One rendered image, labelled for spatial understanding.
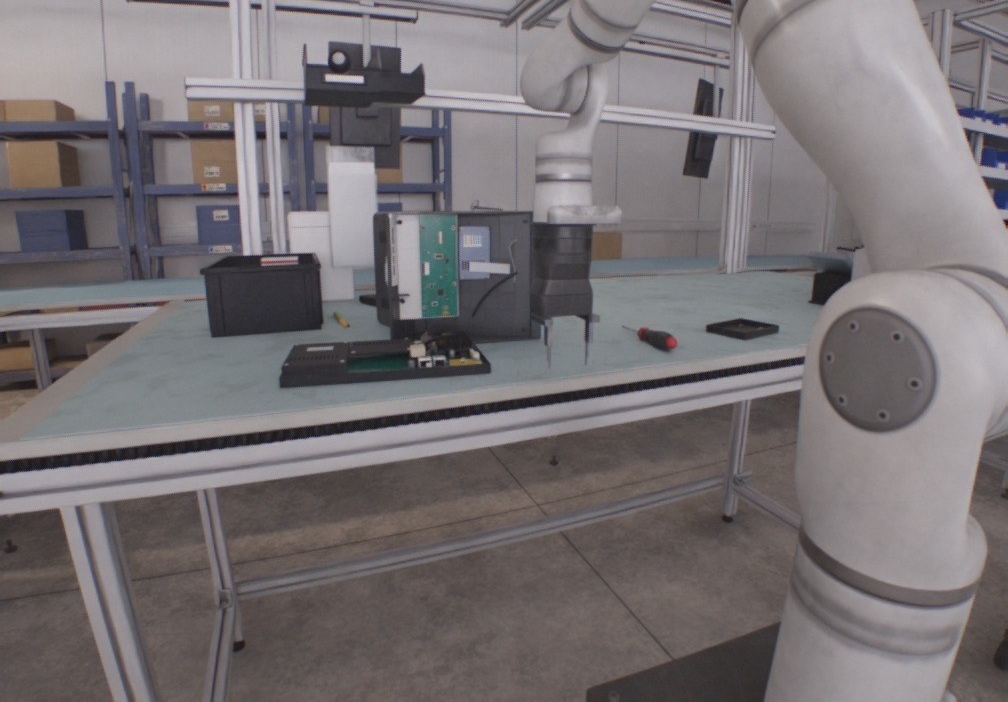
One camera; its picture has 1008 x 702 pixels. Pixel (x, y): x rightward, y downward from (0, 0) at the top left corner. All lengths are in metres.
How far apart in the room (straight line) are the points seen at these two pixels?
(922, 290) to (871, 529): 0.12
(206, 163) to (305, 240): 3.20
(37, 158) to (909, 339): 4.73
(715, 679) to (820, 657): 0.16
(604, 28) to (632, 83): 5.49
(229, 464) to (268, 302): 0.41
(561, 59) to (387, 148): 2.13
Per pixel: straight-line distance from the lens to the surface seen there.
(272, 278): 0.99
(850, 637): 0.35
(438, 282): 0.82
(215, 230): 4.42
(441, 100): 1.45
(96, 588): 0.85
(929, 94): 0.35
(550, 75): 0.64
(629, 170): 5.94
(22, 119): 4.82
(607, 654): 1.72
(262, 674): 1.75
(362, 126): 2.66
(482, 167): 5.17
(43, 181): 4.73
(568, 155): 0.64
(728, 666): 0.52
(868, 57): 0.34
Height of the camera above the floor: 1.20
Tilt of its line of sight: 12 degrees down
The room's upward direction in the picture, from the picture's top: straight up
